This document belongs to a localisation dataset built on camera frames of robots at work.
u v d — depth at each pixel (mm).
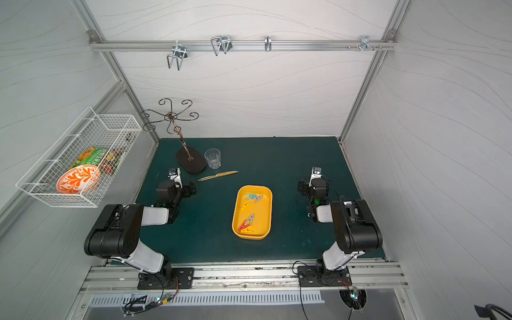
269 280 736
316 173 827
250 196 955
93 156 666
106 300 701
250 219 873
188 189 861
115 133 801
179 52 783
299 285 732
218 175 1045
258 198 934
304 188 862
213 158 1076
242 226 860
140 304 702
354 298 717
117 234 454
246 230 846
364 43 765
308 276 733
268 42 754
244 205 923
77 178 630
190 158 1098
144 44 780
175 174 817
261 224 865
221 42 761
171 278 714
